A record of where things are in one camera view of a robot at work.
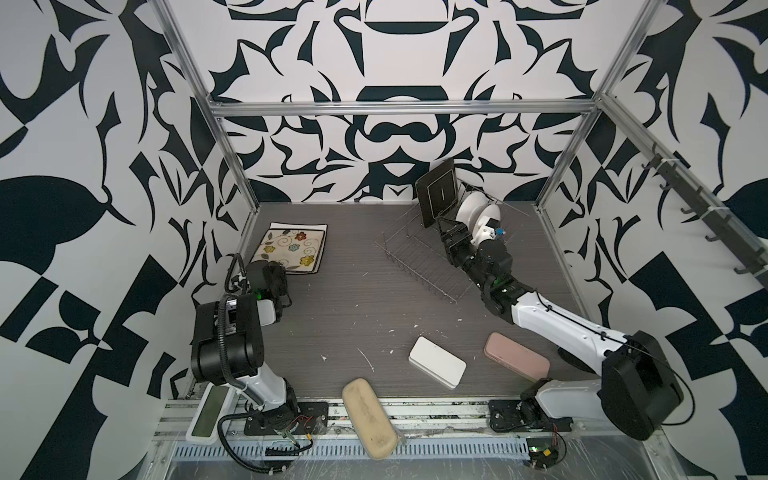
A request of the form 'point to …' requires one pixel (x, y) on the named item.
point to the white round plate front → (491, 211)
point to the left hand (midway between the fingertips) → (280, 253)
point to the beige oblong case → (370, 419)
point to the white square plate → (302, 226)
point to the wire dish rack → (423, 252)
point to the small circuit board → (542, 452)
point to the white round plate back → (469, 206)
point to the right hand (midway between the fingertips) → (439, 223)
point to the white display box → (213, 404)
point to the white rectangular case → (437, 362)
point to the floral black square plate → (300, 250)
